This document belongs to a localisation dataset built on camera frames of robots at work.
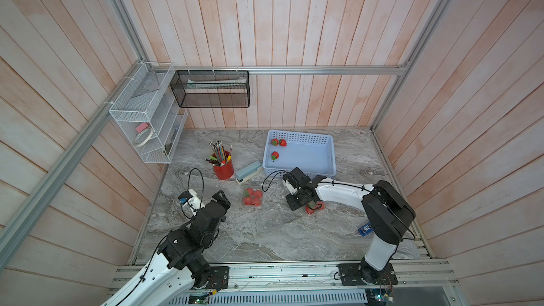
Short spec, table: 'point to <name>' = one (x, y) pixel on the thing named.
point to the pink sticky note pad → (142, 126)
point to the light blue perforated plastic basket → (312, 154)
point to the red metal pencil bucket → (226, 171)
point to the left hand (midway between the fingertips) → (218, 200)
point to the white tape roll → (143, 136)
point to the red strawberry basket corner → (275, 142)
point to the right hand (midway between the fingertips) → (291, 201)
